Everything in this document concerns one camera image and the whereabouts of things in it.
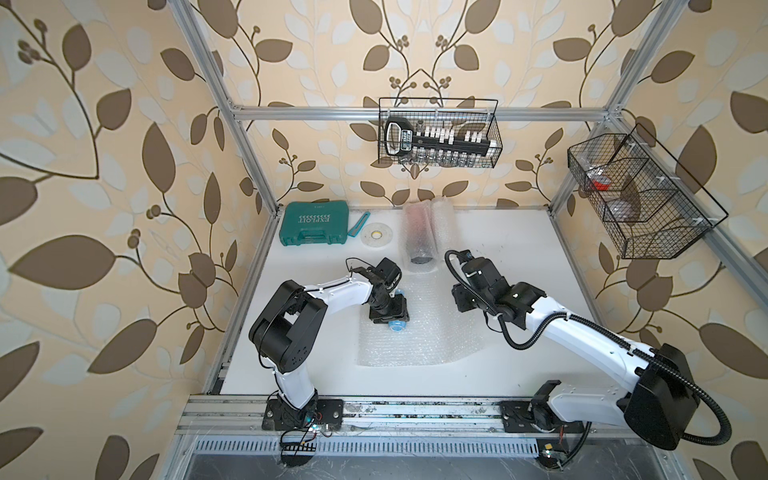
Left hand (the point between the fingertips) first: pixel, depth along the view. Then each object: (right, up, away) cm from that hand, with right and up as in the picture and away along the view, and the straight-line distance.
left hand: (399, 315), depth 89 cm
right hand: (+17, +9, -6) cm, 20 cm away
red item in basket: (+55, +38, -7) cm, 67 cm away
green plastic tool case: (-32, +29, +23) cm, 49 cm away
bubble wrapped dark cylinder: (+6, +19, +7) cm, 21 cm away
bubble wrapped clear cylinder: (+16, +28, +18) cm, 37 cm away
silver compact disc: (-9, +24, +24) cm, 35 cm away
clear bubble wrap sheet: (+11, -5, 0) cm, 12 cm away
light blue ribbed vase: (0, -2, -4) cm, 4 cm away
